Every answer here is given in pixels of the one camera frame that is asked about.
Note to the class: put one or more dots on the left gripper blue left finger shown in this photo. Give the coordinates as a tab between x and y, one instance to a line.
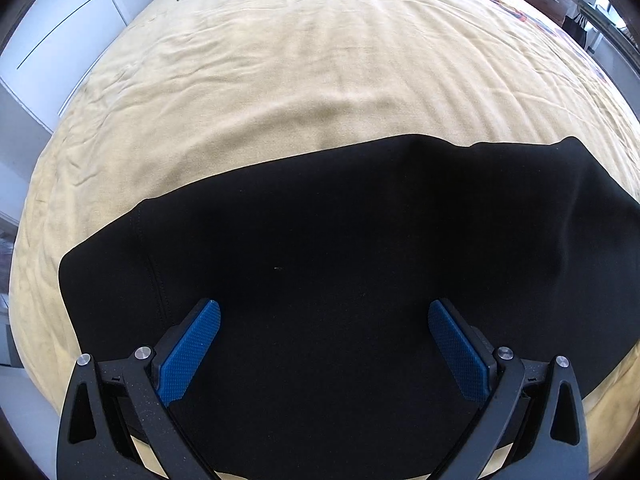
115	422

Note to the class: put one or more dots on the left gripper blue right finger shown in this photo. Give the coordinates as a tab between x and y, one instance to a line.
533	407

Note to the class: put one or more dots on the black pants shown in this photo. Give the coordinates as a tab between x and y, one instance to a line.
324	267

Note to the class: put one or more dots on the long glass desk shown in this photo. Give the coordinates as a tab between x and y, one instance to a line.
613	52

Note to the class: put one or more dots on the white wardrobe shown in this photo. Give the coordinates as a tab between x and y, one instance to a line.
54	48

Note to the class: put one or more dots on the black bag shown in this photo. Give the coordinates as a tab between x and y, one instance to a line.
576	28

